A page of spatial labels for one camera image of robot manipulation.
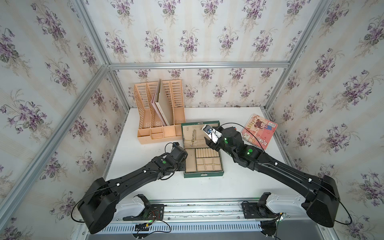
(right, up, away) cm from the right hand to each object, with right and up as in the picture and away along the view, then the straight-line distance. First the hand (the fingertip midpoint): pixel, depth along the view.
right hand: (212, 130), depth 75 cm
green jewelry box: (-4, -19, +13) cm, 23 cm away
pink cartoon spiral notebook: (+37, -2, +29) cm, 47 cm away
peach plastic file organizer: (-38, +1, +21) cm, 43 cm away
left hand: (-14, -20, +7) cm, 26 cm away
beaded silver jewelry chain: (-9, -4, +14) cm, 18 cm away
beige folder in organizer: (-31, +16, +25) cm, 43 cm away
